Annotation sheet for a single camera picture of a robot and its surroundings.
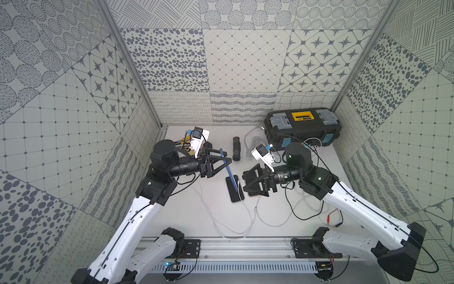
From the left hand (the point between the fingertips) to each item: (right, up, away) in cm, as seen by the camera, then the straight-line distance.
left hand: (224, 151), depth 57 cm
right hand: (+7, -11, +2) cm, 13 cm away
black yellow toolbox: (+47, +11, +39) cm, 62 cm away
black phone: (+4, -24, +31) cm, 39 cm away
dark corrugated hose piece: (+5, -2, +49) cm, 49 cm away
